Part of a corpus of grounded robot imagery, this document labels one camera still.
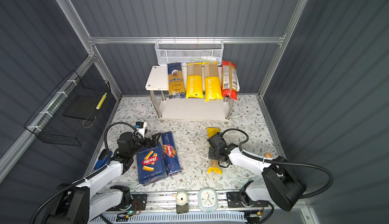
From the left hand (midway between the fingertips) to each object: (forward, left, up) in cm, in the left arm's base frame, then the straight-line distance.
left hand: (153, 131), depth 86 cm
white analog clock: (-34, -29, -9) cm, 45 cm away
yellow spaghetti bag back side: (-18, -34, -7) cm, 39 cm away
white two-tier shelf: (+21, -17, -7) cm, 28 cm away
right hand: (-11, -35, -10) cm, 38 cm away
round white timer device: (-36, -17, -6) cm, 40 cm away
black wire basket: (-1, +39, +17) cm, 42 cm away
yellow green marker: (+9, +25, +15) cm, 31 cm away
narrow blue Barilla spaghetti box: (-16, -11, -9) cm, 21 cm away
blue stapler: (-11, +29, -10) cm, 33 cm away
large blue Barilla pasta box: (-17, 0, -6) cm, 18 cm away
